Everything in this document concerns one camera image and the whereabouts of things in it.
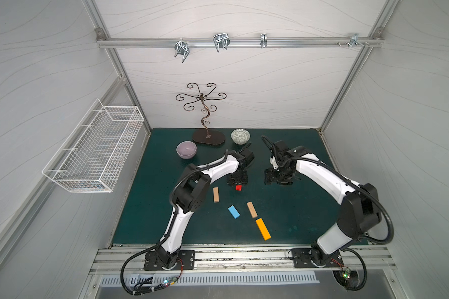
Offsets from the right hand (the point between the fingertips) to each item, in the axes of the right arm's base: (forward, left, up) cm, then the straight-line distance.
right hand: (271, 181), depth 85 cm
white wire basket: (-5, +71, +22) cm, 75 cm away
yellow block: (-18, +4, -10) cm, 21 cm away
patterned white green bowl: (+36, +15, -9) cm, 40 cm away
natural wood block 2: (-10, +9, -10) cm, 16 cm away
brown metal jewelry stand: (+35, +31, -9) cm, 47 cm away
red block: (+1, +15, -9) cm, 18 cm away
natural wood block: (-3, +26, -9) cm, 28 cm away
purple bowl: (+23, +46, -6) cm, 52 cm away
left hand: (+3, +14, -9) cm, 17 cm away
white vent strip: (-37, +23, -11) cm, 45 cm away
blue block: (-11, +17, -10) cm, 23 cm away
